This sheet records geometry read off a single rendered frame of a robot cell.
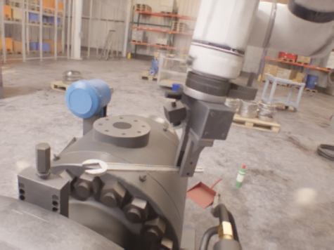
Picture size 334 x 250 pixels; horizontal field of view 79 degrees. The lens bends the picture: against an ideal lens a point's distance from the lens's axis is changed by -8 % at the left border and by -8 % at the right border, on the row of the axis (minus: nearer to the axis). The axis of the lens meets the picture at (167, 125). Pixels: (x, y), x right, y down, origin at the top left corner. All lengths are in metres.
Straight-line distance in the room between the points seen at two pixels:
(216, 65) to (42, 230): 0.33
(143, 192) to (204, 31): 0.44
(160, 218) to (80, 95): 0.60
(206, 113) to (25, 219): 0.30
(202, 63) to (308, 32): 0.21
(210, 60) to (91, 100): 0.70
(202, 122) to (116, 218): 0.45
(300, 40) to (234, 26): 0.16
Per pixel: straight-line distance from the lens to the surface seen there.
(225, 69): 0.34
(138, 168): 0.40
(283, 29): 0.46
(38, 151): 0.35
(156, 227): 0.64
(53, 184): 0.37
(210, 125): 0.33
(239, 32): 0.34
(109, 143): 0.75
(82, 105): 0.98
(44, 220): 0.36
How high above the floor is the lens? 1.23
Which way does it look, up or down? 20 degrees down
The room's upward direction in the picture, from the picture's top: 9 degrees clockwise
